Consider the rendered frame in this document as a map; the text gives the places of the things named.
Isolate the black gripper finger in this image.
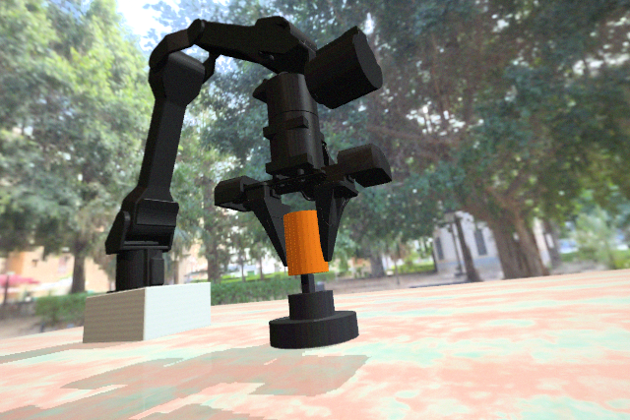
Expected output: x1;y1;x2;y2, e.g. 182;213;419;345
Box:
242;197;291;267
314;181;358;262

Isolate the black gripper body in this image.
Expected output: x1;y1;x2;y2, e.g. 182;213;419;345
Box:
214;111;393;211

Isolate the orange knob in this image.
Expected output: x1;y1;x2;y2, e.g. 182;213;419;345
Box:
283;210;329;276

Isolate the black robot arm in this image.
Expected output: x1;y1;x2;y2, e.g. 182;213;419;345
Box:
105;15;383;294

